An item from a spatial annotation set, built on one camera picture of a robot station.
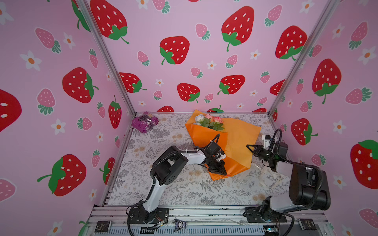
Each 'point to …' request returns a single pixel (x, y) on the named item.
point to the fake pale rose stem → (207, 122)
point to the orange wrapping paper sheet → (234, 138)
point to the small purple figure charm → (179, 224)
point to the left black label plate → (103, 226)
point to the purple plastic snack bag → (143, 123)
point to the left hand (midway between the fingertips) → (228, 174)
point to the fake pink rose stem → (217, 123)
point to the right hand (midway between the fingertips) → (247, 146)
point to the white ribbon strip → (266, 171)
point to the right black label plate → (307, 224)
